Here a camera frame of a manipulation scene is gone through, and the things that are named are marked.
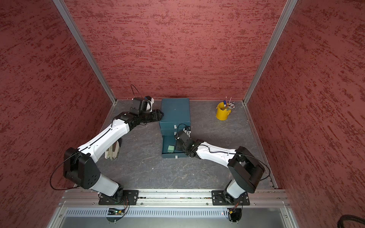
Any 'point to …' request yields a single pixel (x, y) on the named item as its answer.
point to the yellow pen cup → (222, 114)
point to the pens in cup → (228, 105)
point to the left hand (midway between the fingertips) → (159, 117)
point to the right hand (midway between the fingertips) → (178, 146)
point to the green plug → (170, 148)
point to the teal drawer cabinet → (175, 116)
